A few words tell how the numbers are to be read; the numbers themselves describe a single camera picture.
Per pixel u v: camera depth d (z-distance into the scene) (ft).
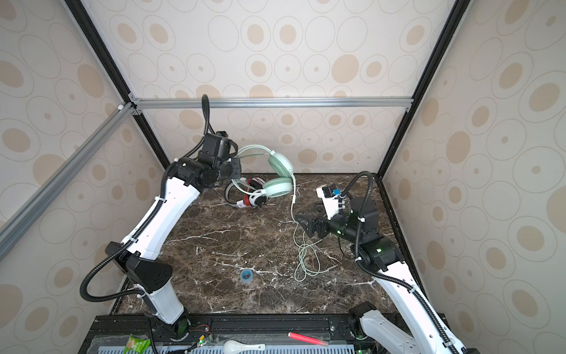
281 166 2.34
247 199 3.38
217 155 1.83
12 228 1.67
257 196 3.28
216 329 2.48
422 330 1.30
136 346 2.25
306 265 2.85
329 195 1.83
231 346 2.28
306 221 1.91
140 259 1.42
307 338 2.34
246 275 2.80
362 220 1.56
